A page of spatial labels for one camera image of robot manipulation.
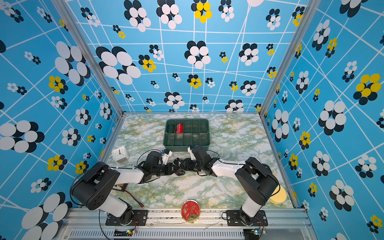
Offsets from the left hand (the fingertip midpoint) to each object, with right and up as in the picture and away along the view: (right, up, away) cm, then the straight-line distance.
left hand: (179, 169), depth 89 cm
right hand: (+2, +3, -2) cm, 4 cm away
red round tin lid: (+7, -16, -16) cm, 24 cm away
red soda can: (-2, +25, +16) cm, 29 cm away
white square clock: (-38, +8, +5) cm, 39 cm away
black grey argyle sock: (0, 0, -3) cm, 3 cm away
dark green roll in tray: (-8, +24, +15) cm, 30 cm away
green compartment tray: (-2, +21, +13) cm, 24 cm away
